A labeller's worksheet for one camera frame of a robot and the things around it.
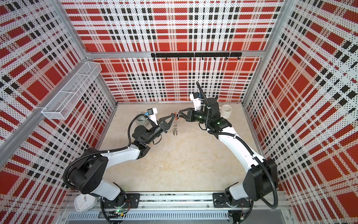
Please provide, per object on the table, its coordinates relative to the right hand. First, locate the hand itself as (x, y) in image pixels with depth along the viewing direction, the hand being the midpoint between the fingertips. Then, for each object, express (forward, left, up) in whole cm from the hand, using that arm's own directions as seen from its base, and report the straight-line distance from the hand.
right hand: (179, 113), depth 72 cm
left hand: (0, +2, -3) cm, 4 cm away
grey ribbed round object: (-4, +19, 0) cm, 19 cm away
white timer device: (-37, +50, -27) cm, 67 cm away
